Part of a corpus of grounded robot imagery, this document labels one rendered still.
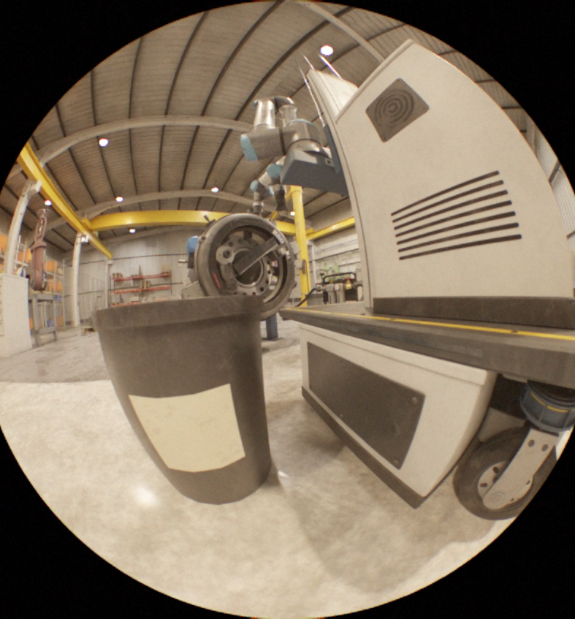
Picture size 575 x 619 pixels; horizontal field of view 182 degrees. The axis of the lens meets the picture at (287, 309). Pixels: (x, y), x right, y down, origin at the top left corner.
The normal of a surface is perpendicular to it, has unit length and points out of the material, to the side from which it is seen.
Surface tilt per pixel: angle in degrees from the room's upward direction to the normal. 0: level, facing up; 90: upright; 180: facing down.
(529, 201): 90
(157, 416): 93
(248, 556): 0
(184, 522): 0
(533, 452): 90
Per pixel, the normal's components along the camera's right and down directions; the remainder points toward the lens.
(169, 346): 0.44, 0.07
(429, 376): -0.95, 0.09
